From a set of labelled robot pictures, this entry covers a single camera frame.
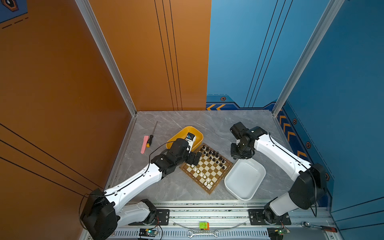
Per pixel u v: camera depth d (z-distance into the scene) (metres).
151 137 1.05
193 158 0.70
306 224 0.70
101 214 0.39
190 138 0.68
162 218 0.73
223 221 0.73
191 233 0.70
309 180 0.41
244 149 0.68
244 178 0.85
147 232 0.71
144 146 0.99
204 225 0.69
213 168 0.89
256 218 0.72
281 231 0.69
